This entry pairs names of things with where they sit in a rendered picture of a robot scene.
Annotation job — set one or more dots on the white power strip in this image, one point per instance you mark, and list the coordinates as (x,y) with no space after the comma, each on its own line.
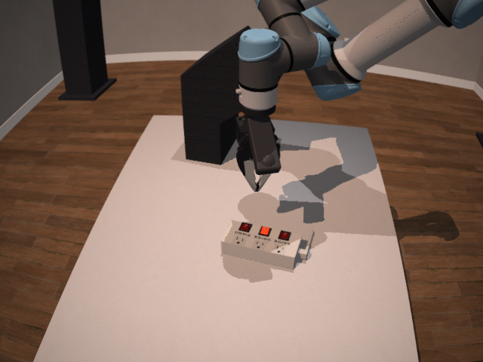
(262,244)

